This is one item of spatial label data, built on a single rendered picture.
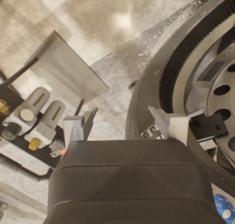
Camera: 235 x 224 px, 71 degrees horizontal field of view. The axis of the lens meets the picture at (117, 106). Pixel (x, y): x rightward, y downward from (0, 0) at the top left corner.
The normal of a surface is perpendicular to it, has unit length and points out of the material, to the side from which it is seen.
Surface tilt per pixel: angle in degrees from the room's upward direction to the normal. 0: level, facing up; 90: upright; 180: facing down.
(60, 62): 0
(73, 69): 0
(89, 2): 0
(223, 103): 90
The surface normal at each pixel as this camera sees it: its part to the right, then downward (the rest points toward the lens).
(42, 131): 0.76, -0.45
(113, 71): -0.11, 0.62
